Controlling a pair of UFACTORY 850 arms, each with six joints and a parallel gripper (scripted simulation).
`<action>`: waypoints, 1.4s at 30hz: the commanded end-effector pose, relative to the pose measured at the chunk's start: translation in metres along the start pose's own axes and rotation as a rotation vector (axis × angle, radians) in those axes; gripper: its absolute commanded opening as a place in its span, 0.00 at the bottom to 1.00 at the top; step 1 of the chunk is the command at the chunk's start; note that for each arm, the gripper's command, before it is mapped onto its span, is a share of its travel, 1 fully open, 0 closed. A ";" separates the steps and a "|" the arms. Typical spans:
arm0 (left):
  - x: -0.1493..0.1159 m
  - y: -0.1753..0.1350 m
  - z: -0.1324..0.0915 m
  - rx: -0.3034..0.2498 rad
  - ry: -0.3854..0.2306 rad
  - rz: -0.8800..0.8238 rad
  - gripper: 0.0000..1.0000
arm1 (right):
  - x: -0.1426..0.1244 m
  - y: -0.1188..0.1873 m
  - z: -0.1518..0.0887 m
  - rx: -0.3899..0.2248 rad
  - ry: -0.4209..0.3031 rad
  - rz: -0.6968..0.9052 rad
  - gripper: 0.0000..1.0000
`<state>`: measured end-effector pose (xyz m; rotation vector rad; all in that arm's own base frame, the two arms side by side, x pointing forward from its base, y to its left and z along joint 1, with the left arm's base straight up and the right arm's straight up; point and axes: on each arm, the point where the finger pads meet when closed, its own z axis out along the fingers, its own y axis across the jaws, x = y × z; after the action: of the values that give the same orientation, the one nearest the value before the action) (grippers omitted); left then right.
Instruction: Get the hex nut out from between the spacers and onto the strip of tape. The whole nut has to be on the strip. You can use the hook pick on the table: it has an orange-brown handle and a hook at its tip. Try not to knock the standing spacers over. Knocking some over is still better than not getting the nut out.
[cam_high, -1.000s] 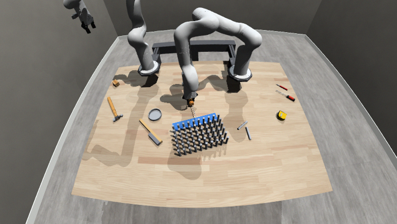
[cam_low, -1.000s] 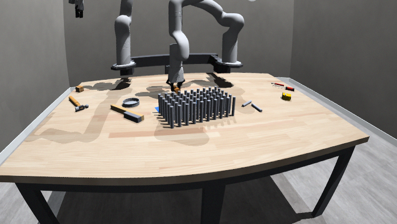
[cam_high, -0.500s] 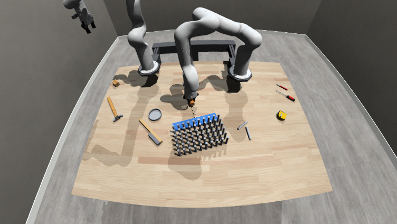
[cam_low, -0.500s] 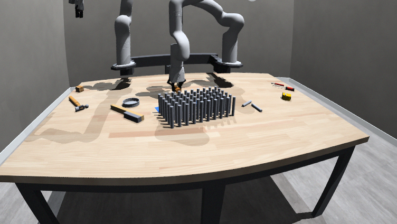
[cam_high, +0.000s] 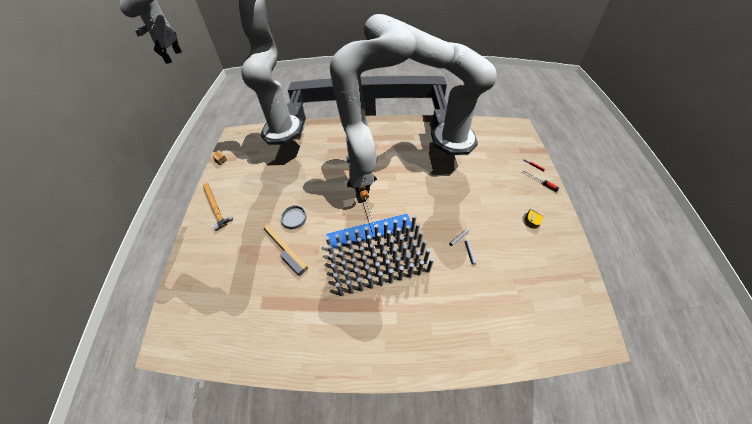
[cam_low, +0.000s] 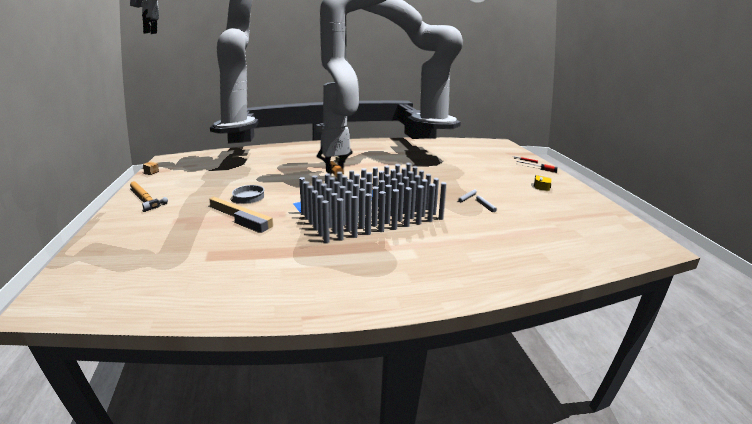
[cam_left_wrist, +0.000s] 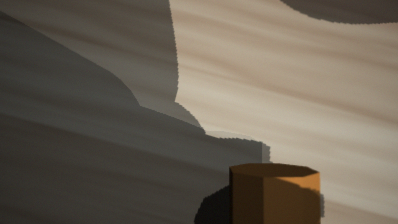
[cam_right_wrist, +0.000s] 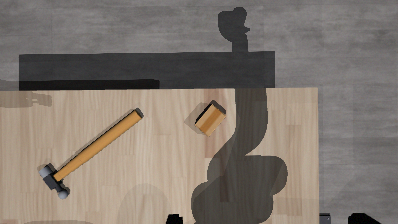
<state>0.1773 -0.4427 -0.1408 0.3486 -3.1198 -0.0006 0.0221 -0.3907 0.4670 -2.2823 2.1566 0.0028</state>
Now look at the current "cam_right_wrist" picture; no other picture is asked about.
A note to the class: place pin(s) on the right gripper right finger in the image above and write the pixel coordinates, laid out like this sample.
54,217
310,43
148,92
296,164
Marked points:
361,218

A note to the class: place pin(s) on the small hammer with orange-brown handle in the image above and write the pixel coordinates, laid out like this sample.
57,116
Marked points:
53,180

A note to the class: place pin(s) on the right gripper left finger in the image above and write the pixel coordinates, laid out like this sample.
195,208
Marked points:
174,219

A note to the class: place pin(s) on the small brown cardboard box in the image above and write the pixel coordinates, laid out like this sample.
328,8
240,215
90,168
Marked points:
210,120

